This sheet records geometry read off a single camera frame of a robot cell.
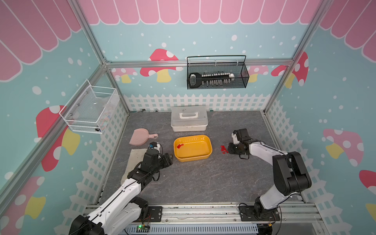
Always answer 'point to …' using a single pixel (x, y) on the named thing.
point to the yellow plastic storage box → (195, 148)
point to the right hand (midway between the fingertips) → (230, 148)
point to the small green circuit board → (142, 228)
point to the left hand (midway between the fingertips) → (170, 158)
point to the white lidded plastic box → (189, 118)
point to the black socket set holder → (197, 79)
